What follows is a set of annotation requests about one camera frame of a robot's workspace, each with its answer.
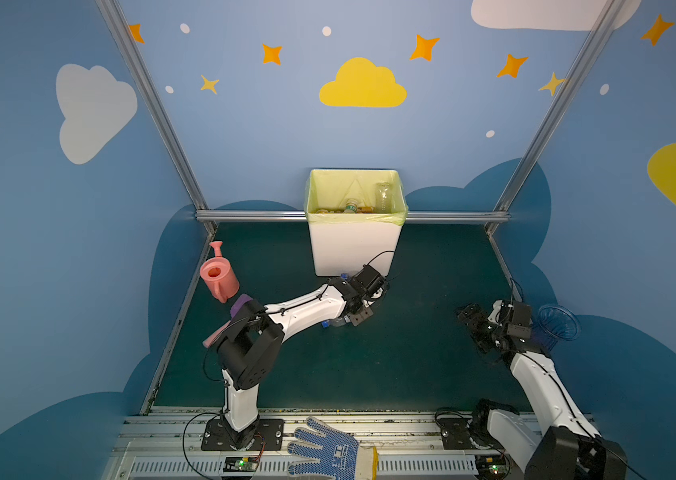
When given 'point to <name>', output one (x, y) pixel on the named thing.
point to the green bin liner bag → (352, 195)
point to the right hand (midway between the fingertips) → (467, 315)
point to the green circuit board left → (240, 464)
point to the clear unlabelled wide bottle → (383, 197)
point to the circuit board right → (496, 467)
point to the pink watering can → (218, 275)
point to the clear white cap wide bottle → (351, 207)
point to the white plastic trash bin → (345, 248)
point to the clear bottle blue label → (334, 322)
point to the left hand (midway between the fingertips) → (360, 304)
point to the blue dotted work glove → (337, 454)
